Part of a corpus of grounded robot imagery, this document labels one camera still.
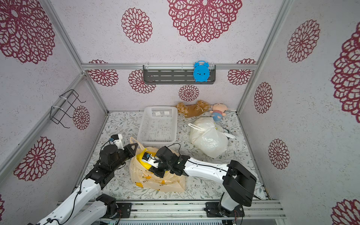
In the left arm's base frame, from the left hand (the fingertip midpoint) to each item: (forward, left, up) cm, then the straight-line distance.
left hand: (138, 144), depth 79 cm
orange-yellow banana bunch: (-11, -5, -2) cm, 12 cm away
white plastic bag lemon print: (+7, -41, -5) cm, 42 cm away
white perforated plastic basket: (+28, -6, -19) cm, 35 cm away
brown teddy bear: (+35, -33, -9) cm, 49 cm away
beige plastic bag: (-16, -6, -10) cm, 20 cm away
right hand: (-10, -6, -5) cm, 13 cm away
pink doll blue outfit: (+38, -55, -14) cm, 68 cm away
